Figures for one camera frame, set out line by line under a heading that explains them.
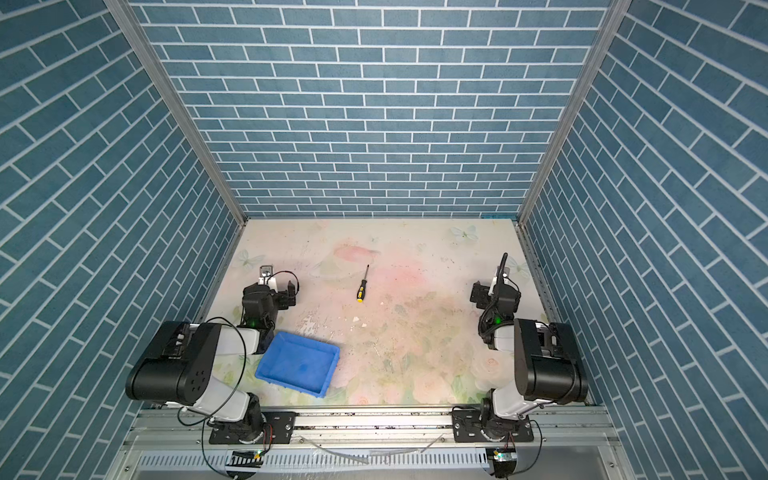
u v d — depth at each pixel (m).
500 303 0.72
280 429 0.74
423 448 0.72
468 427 0.74
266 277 0.79
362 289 0.99
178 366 0.46
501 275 0.80
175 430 0.75
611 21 0.72
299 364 0.84
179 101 0.87
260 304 0.72
